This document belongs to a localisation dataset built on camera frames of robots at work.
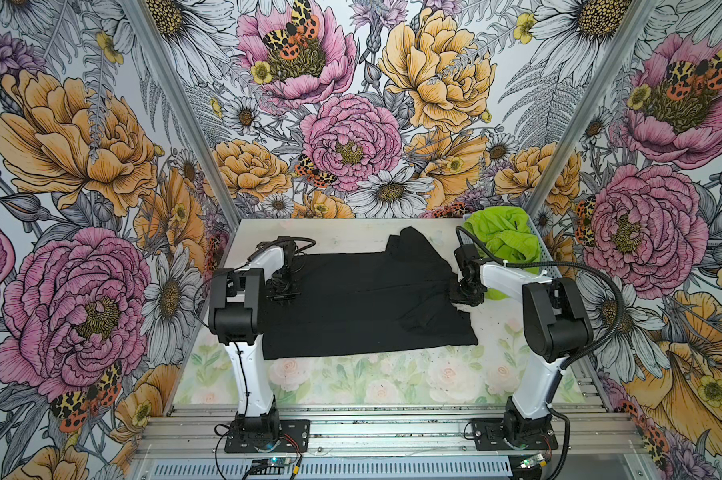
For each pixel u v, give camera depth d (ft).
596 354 2.92
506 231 3.57
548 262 2.10
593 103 2.86
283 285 2.67
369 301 3.10
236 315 1.80
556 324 1.70
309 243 2.95
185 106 2.88
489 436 2.42
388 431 2.51
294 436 2.40
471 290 2.86
